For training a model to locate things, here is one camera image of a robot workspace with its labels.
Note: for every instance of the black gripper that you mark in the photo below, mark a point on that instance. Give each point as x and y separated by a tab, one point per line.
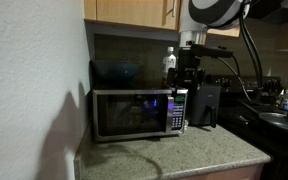
187	63

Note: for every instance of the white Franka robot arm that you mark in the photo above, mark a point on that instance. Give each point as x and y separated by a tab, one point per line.
197	16

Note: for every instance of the steel microwave body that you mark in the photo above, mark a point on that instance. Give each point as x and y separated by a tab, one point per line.
179	110

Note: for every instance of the tea bottle with white cap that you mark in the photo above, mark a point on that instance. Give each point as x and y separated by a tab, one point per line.
169	61

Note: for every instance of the black air fryer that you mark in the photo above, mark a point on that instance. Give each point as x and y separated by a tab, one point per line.
202	103

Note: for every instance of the dark blue bowl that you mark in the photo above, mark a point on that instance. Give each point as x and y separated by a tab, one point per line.
115	70

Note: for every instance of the black stove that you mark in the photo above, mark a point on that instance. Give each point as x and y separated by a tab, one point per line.
250	126

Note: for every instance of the clear water bottle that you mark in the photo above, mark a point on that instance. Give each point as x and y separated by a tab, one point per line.
287	100

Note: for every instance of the frying pan with lid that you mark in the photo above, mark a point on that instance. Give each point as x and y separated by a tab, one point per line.
280	121

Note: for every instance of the black range hood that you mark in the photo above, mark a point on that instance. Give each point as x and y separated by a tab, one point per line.
270	10

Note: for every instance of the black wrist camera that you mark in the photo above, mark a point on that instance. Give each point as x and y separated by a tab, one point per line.
214	51

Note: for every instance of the wooden wall cabinet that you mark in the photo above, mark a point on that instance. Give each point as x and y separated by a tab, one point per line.
134	11

